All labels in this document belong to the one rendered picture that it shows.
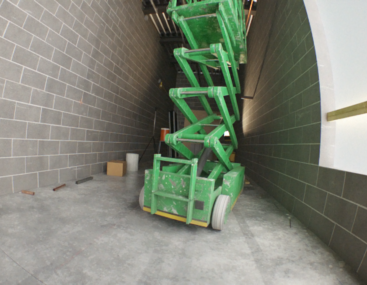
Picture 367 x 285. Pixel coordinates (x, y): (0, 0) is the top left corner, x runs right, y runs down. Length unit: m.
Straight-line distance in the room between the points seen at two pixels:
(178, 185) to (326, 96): 1.60
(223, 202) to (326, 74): 1.59
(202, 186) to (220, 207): 0.24
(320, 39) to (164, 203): 2.25
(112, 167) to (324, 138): 3.26
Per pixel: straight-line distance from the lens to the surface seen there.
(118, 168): 3.52
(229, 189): 1.76
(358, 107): 1.61
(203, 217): 1.46
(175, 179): 1.47
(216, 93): 1.61
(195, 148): 8.11
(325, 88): 2.01
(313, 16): 2.45
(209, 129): 9.41
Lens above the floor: 0.72
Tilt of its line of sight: level
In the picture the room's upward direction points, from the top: 5 degrees clockwise
